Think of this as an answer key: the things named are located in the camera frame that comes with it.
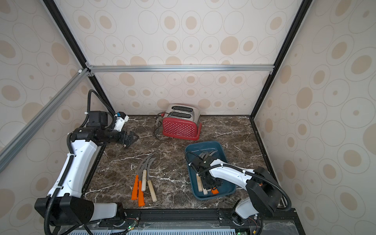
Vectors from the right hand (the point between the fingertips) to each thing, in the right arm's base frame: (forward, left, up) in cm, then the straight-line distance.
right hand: (216, 185), depth 82 cm
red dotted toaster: (+34, +21, +16) cm, 43 cm away
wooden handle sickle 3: (-4, +36, 0) cm, 36 cm away
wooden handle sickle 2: (+4, +42, 0) cm, 42 cm away
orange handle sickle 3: (-8, +41, 0) cm, 42 cm away
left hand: (+15, +44, +26) cm, 53 cm away
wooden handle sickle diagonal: (-4, +6, 0) cm, 7 cm away
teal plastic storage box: (-1, -6, -3) cm, 6 cm away
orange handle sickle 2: (+3, +48, -1) cm, 48 cm away
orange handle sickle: (-4, +1, +1) cm, 4 cm away
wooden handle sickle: (+1, +9, 0) cm, 9 cm away
